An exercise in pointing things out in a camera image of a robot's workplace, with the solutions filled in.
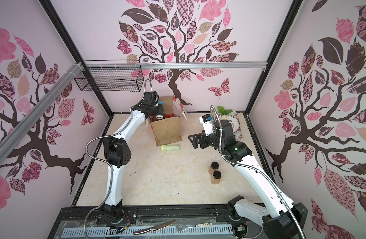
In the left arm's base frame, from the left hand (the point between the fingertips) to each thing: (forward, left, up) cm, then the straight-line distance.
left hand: (160, 110), depth 98 cm
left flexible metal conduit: (-44, +16, +14) cm, 49 cm away
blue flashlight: (-6, -1, +2) cm, 6 cm away
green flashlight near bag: (-21, -8, -14) cm, 26 cm away
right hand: (-28, -22, +11) cm, 37 cm away
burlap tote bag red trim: (-15, -6, -3) cm, 16 cm away
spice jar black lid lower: (-43, -33, -9) cm, 55 cm away
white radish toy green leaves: (+13, -48, -14) cm, 52 cm away
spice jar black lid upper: (-36, -34, -8) cm, 50 cm away
